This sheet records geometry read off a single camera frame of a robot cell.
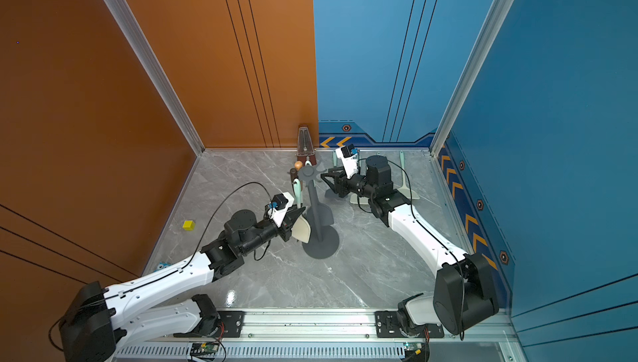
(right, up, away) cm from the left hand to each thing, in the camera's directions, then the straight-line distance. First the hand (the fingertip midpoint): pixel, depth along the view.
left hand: (302, 203), depth 72 cm
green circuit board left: (-30, -43, 0) cm, 52 cm away
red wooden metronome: (-2, +20, +34) cm, 39 cm away
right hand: (+7, +9, +5) cm, 13 cm away
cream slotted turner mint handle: (0, -8, +3) cm, 9 cm away
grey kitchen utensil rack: (+7, -15, +17) cm, 24 cm away
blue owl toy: (-49, -23, +12) cm, 56 cm away
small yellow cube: (-46, -11, +22) cm, 52 cm away
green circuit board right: (+33, -42, -1) cm, 53 cm away
